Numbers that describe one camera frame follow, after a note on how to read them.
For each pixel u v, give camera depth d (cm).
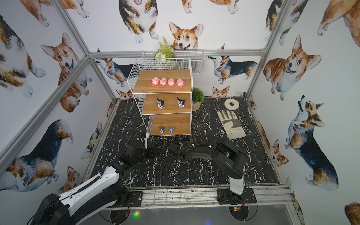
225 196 74
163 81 70
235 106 117
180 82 69
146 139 75
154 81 70
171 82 69
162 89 70
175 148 70
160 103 79
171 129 97
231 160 47
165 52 82
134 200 74
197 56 93
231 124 103
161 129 98
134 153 63
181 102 78
